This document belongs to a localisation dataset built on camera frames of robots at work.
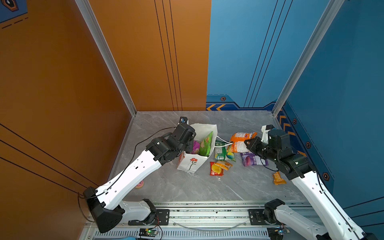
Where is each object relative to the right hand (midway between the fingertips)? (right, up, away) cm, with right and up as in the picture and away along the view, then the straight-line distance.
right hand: (242, 141), depth 71 cm
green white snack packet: (-7, -10, +23) cm, 26 cm away
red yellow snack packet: (-9, -18, +17) cm, 27 cm away
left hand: (-26, +2, +1) cm, 26 cm away
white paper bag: (-24, -12, +5) cm, 27 cm away
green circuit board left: (-45, -44, 0) cm, 63 cm away
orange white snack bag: (-1, 0, +4) cm, 4 cm away
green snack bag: (-17, -4, +11) cm, 21 cm away
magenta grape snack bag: (-22, -4, +14) cm, 26 cm away
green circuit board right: (+16, -44, -1) cm, 46 cm away
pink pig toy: (-53, -26, +12) cm, 60 cm away
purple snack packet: (+11, -13, +19) cm, 26 cm away
